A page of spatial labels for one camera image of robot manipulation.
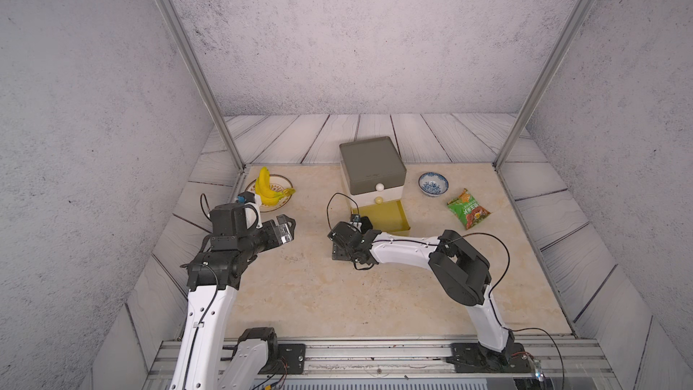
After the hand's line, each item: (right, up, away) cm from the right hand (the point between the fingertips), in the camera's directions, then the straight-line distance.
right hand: (343, 251), depth 93 cm
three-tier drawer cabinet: (+11, +26, -2) cm, 28 cm away
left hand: (-14, +12, -21) cm, 28 cm away
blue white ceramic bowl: (+36, +23, +19) cm, 46 cm away
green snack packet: (+45, +14, +6) cm, 47 cm away
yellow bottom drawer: (+17, +11, +9) cm, 22 cm away
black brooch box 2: (+1, +6, -20) cm, 21 cm away
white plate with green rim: (-28, +23, +22) cm, 43 cm away
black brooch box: (+8, +8, +6) cm, 13 cm away
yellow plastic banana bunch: (-29, +18, +12) cm, 36 cm away
